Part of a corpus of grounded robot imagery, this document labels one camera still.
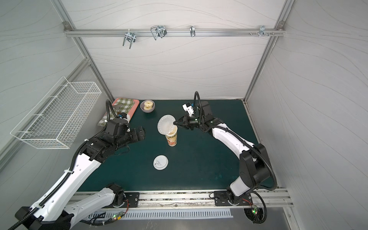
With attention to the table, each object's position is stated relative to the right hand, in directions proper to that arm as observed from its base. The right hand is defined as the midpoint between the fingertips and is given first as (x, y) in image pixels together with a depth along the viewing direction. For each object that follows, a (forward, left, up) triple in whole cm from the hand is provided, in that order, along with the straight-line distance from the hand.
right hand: (173, 123), depth 76 cm
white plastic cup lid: (-13, +9, -24) cm, 28 cm away
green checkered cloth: (+32, +49, -22) cm, 62 cm away
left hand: (-6, +17, 0) cm, 18 cm away
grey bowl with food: (+28, +25, -18) cm, 42 cm away
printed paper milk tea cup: (-2, +2, -12) cm, 12 cm away
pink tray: (+31, +39, -23) cm, 55 cm away
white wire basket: (-6, +56, +8) cm, 57 cm away
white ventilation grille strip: (-39, +12, -24) cm, 47 cm away
